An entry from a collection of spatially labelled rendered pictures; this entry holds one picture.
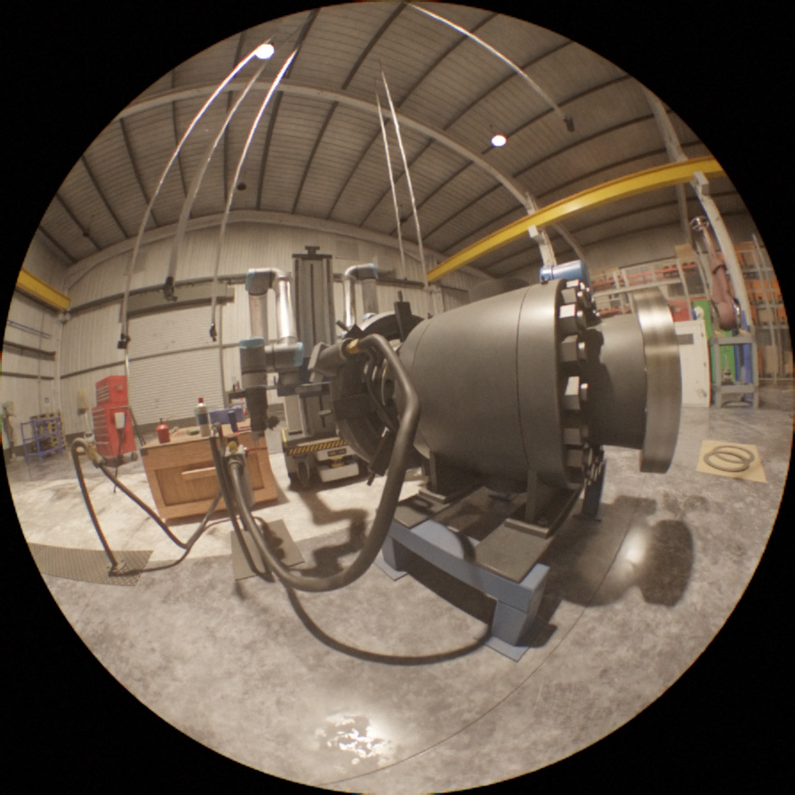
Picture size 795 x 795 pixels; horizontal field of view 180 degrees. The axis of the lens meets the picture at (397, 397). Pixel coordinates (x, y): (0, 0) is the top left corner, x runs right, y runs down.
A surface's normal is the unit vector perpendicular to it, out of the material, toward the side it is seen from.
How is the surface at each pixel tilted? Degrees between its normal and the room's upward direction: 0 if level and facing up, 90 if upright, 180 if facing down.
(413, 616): 0
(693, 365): 90
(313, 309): 90
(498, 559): 0
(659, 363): 79
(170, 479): 90
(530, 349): 72
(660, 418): 103
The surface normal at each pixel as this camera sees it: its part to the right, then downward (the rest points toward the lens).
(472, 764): -0.11, -0.99
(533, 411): -0.78, 0.24
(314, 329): 0.46, 0.01
